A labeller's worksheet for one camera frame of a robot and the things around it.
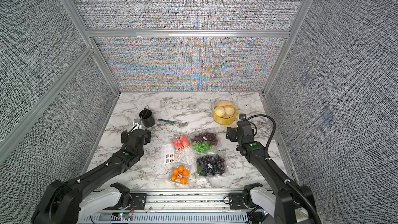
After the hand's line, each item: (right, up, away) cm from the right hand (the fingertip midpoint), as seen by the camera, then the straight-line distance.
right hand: (237, 125), depth 85 cm
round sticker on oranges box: (-31, -24, -7) cm, 40 cm away
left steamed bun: (-8, +7, +15) cm, 18 cm away
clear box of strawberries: (-32, -11, +5) cm, 34 cm away
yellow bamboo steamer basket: (-4, +6, +17) cm, 18 cm away
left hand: (-53, -2, -1) cm, 53 cm away
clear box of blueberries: (-10, -18, -4) cm, 22 cm away
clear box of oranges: (-31, -23, -3) cm, 39 cm away
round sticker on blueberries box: (-16, -19, -7) cm, 26 cm away
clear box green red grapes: (-18, -10, +3) cm, 21 cm away
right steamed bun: (-1, +8, +15) cm, 17 cm away
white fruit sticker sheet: (-39, -17, +3) cm, 42 cm away
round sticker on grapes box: (-18, -8, +3) cm, 19 cm away
